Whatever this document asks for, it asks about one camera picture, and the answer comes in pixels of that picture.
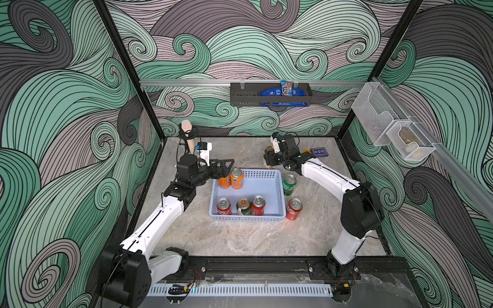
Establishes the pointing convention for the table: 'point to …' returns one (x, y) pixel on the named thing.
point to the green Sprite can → (289, 183)
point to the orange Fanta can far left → (224, 183)
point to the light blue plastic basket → (263, 182)
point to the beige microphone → (186, 126)
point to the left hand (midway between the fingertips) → (226, 158)
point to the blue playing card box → (319, 152)
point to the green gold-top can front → (243, 206)
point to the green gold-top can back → (268, 149)
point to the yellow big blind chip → (307, 150)
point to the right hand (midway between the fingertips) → (273, 154)
